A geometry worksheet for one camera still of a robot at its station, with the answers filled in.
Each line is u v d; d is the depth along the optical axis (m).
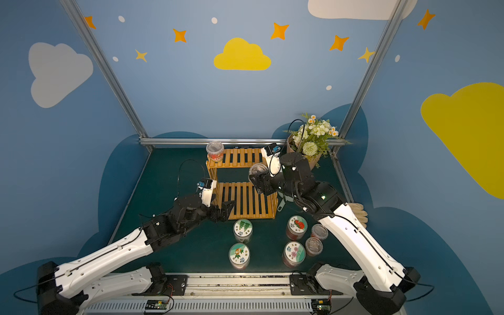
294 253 0.75
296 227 0.82
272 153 0.54
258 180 0.56
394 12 0.71
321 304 0.73
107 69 0.85
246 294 0.73
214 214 0.63
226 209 0.64
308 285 0.66
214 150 0.75
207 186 0.61
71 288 0.40
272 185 0.56
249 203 0.96
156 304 0.72
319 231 0.83
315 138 0.89
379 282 0.37
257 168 0.66
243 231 0.80
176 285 0.75
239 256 0.74
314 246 0.79
